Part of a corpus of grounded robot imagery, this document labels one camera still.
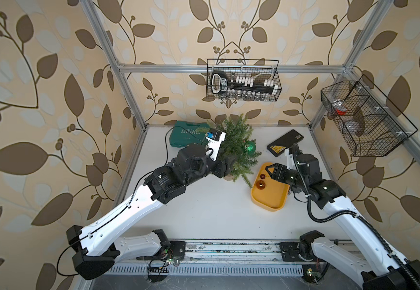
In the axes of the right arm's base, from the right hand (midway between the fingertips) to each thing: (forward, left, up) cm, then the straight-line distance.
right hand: (270, 169), depth 77 cm
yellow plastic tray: (-2, -3, -20) cm, 20 cm away
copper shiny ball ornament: (+1, +1, -17) cm, 17 cm away
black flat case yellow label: (+32, -21, -20) cm, 43 cm away
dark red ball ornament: (+6, -1, -16) cm, 17 cm away
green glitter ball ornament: (+4, +10, +12) cm, 15 cm away
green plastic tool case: (+38, +43, -15) cm, 60 cm away
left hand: (-3, +19, +19) cm, 27 cm away
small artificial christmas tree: (+4, +15, +11) cm, 19 cm away
